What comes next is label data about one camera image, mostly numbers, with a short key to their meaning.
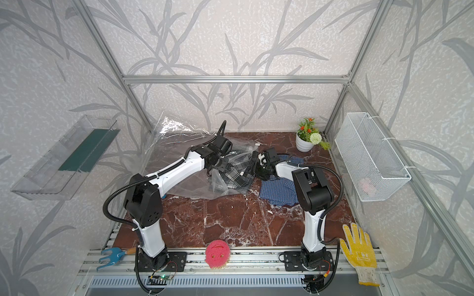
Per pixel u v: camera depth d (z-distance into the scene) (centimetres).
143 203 47
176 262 73
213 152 64
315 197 54
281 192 91
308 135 101
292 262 73
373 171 61
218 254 73
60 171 64
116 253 75
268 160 82
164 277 71
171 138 116
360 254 76
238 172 99
